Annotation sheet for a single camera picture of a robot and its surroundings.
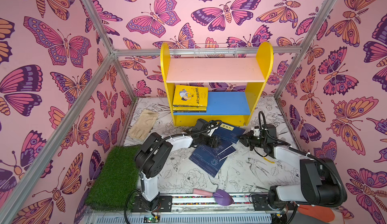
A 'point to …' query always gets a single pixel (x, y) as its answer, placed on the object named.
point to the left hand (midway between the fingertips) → (220, 141)
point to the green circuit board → (150, 219)
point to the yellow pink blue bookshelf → (231, 82)
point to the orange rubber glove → (324, 213)
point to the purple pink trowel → (222, 197)
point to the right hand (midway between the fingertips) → (237, 135)
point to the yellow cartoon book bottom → (190, 96)
